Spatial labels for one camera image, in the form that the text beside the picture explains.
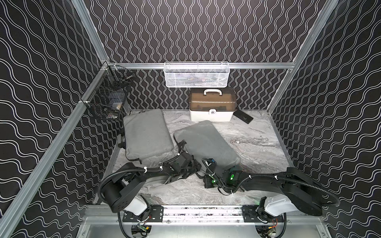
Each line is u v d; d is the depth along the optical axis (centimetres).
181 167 69
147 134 105
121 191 44
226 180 64
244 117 113
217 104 113
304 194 43
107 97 92
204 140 99
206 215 75
